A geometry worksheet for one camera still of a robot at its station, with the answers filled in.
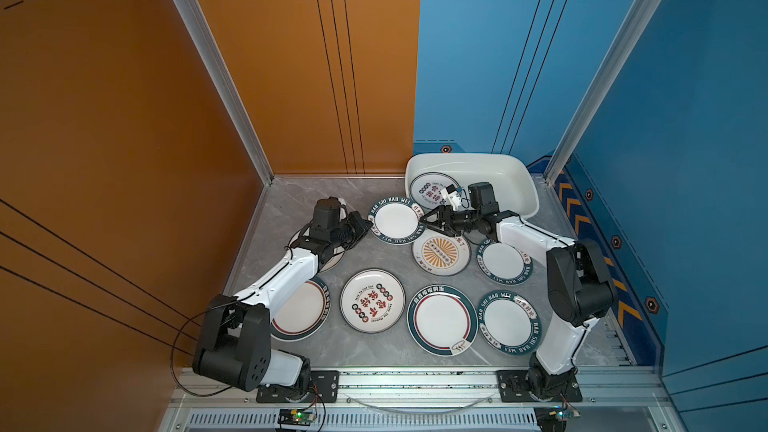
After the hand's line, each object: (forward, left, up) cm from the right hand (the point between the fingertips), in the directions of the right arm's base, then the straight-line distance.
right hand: (424, 223), depth 88 cm
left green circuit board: (-45, +33, -16) cm, 58 cm away
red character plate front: (-17, +16, -14) cm, 27 cm away
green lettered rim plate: (+1, +8, 0) cm, 8 cm away
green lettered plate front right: (-23, -24, -17) cm, 37 cm away
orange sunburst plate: (-3, -6, -14) cm, 15 cm away
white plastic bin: (+28, -38, -14) cm, 50 cm away
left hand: (-1, +14, +3) cm, 15 cm away
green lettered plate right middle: (-6, -26, -15) cm, 30 cm away
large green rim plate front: (-24, -4, -13) cm, 28 cm away
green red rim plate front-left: (-22, +35, -13) cm, 43 cm away
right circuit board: (-46, -29, -16) cm, 56 cm away
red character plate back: (+27, -3, -13) cm, 30 cm away
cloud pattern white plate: (-14, +23, +7) cm, 27 cm away
